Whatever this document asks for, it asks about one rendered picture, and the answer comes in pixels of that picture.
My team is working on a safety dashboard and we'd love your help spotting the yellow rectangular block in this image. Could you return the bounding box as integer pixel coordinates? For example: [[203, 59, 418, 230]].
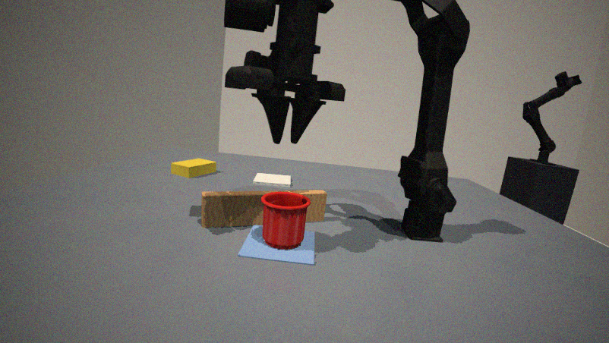
[[171, 158, 216, 178]]

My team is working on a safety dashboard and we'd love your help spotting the dark red cup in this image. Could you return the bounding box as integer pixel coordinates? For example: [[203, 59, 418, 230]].
[[260, 192, 311, 250]]

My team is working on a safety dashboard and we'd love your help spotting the cream square tile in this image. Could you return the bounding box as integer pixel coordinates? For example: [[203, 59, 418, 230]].
[[253, 173, 291, 187]]

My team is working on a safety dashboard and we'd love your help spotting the brown wooden plank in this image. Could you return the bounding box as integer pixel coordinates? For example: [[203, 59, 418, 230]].
[[201, 190, 327, 228]]

